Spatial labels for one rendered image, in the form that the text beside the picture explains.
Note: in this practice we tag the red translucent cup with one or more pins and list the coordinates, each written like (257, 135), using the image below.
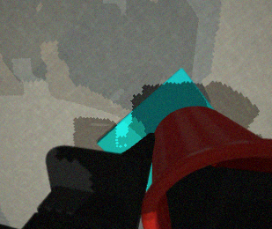
(192, 138)

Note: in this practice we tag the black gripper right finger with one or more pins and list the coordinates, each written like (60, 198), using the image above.
(198, 200)

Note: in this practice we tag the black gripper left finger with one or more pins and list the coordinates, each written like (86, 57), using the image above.
(116, 174)

